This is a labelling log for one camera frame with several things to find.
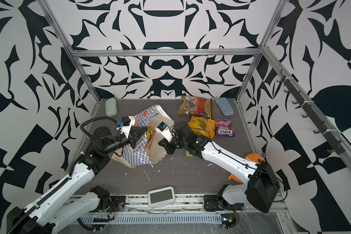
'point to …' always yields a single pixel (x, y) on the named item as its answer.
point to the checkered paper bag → (140, 156)
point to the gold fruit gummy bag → (196, 106)
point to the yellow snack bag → (203, 126)
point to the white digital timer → (161, 197)
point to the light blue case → (224, 106)
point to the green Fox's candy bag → (187, 154)
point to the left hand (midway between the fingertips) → (146, 125)
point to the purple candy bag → (224, 126)
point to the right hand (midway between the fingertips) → (159, 142)
